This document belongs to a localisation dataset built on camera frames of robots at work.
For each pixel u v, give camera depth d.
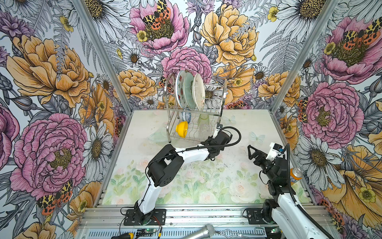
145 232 0.71
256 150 0.74
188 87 0.81
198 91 0.89
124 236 0.70
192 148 0.61
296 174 0.78
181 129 0.94
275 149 0.72
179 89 0.79
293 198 0.55
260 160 0.73
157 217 0.75
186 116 1.03
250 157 0.75
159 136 1.08
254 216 0.74
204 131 0.94
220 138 0.73
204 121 1.04
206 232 0.67
